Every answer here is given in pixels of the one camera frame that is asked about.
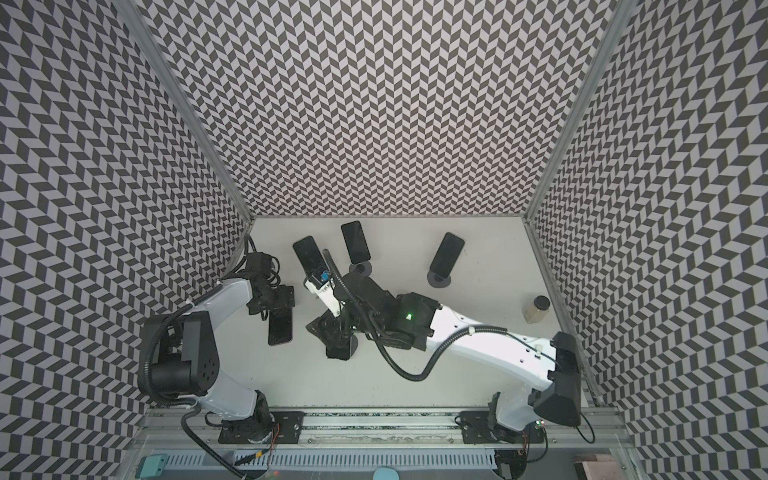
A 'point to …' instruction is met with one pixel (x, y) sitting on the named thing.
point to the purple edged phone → (280, 329)
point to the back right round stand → (438, 281)
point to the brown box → (597, 466)
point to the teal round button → (386, 473)
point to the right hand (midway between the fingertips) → (322, 327)
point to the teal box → (151, 466)
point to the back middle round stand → (364, 268)
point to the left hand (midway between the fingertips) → (279, 304)
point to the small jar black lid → (536, 310)
